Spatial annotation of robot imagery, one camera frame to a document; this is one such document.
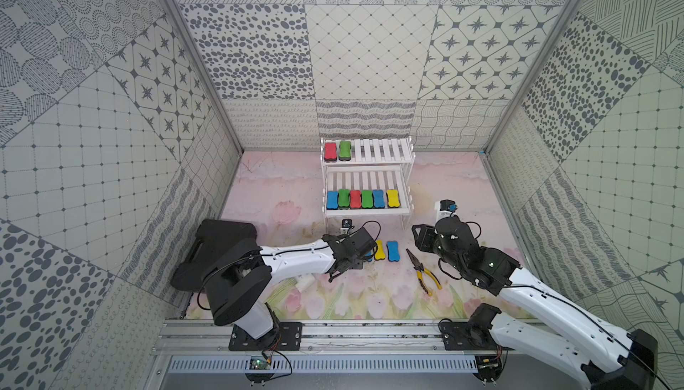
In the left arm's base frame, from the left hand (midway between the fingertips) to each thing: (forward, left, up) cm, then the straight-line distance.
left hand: (357, 253), depth 86 cm
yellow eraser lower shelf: (+16, -12, +10) cm, 22 cm away
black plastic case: (+3, +49, +2) cm, 49 cm away
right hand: (+2, -18, +12) cm, 22 cm away
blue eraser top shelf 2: (+3, -12, -4) cm, 13 cm away
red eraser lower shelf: (+13, +1, +11) cm, 17 cm away
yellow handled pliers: (-4, -21, -4) cm, 22 cm away
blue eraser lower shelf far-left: (+14, +9, +10) cm, 19 cm away
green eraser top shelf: (+21, +4, +26) cm, 34 cm away
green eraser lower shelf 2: (+14, -3, +11) cm, 18 cm away
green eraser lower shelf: (+15, +5, +11) cm, 19 cm away
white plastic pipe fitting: (-9, +17, -2) cm, 19 cm away
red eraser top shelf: (+22, +9, +25) cm, 34 cm away
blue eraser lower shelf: (+15, -7, +10) cm, 19 cm away
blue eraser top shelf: (-6, -3, +14) cm, 15 cm away
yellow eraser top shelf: (+2, -8, -3) cm, 8 cm away
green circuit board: (-30, +27, -6) cm, 41 cm away
